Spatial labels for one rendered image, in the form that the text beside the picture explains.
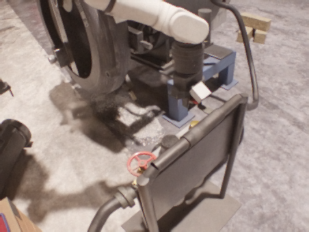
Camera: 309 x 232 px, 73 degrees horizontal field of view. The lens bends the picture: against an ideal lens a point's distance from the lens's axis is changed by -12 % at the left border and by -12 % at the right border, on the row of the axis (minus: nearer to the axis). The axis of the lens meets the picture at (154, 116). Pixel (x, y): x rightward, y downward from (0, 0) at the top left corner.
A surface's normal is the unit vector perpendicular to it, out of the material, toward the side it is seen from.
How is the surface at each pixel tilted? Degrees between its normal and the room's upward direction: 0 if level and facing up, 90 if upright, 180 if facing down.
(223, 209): 0
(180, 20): 90
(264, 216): 0
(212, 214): 0
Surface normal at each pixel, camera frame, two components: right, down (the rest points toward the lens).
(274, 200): -0.09, -0.75
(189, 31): 0.36, 0.59
